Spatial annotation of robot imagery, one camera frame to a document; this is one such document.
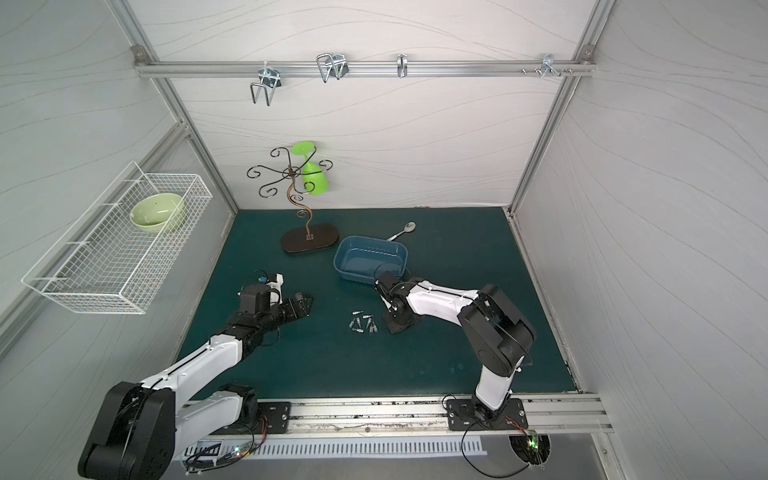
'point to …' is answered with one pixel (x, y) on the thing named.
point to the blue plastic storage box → (362, 259)
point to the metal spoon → (409, 227)
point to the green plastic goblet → (314, 178)
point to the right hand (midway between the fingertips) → (397, 322)
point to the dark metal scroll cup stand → (322, 238)
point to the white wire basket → (118, 252)
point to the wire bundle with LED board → (212, 456)
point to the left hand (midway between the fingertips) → (304, 301)
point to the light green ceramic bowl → (156, 212)
